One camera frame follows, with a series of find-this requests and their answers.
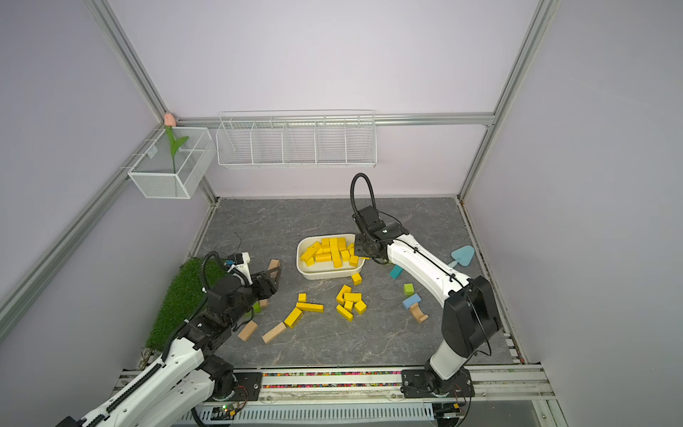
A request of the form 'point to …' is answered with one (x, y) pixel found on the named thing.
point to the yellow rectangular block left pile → (293, 318)
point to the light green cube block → (408, 289)
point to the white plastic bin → (325, 270)
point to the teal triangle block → (396, 271)
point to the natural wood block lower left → (247, 331)
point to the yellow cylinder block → (323, 257)
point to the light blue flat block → (412, 301)
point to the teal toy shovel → (462, 255)
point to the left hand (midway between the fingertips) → (274, 272)
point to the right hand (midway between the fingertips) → (363, 244)
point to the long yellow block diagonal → (310, 251)
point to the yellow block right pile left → (345, 313)
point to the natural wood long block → (274, 333)
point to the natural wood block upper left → (274, 262)
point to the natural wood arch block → (418, 313)
